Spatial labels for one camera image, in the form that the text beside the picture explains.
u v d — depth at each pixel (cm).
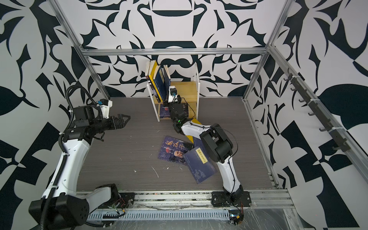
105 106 65
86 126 55
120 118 66
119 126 67
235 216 71
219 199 74
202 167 83
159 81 87
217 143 56
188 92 92
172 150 90
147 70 78
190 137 96
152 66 79
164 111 104
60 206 37
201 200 76
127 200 74
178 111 70
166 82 83
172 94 73
